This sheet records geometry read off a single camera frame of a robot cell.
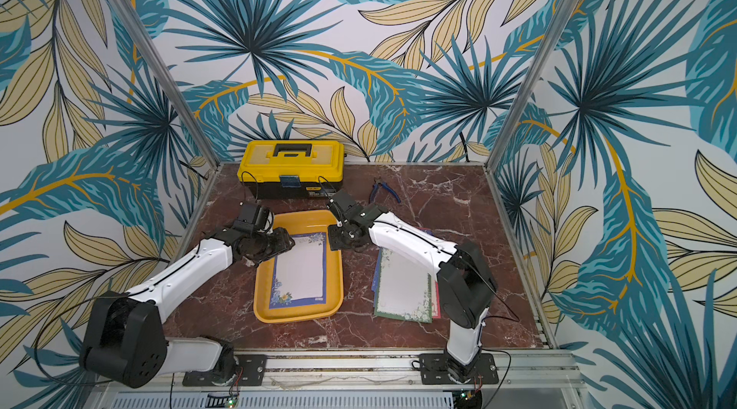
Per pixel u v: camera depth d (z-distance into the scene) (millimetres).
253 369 733
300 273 918
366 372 748
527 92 950
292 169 962
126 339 405
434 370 732
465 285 460
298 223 1046
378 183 1132
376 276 902
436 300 838
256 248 709
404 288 886
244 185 977
